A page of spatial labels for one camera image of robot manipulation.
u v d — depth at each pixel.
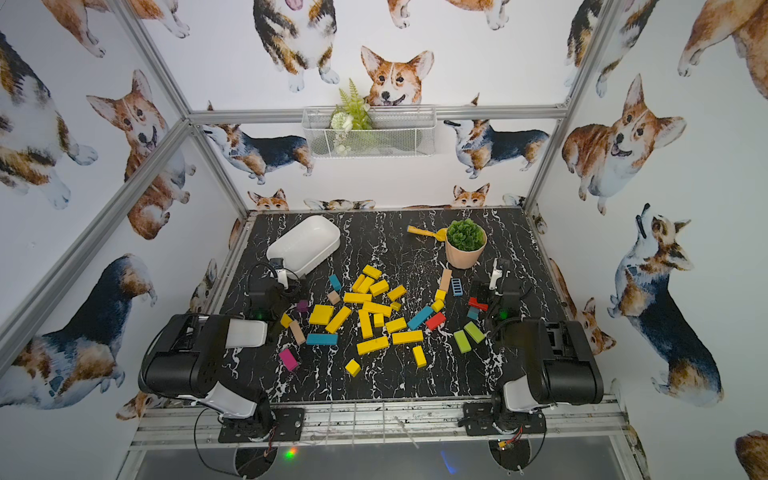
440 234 1.13
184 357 0.46
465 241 0.98
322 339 0.89
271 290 0.74
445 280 1.00
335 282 0.98
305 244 1.09
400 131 0.92
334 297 0.95
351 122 0.82
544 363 0.45
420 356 0.83
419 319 0.91
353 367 0.81
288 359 0.84
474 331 0.88
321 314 0.94
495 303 0.72
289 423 0.73
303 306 0.93
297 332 0.89
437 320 0.91
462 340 0.87
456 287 0.98
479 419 0.73
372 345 0.86
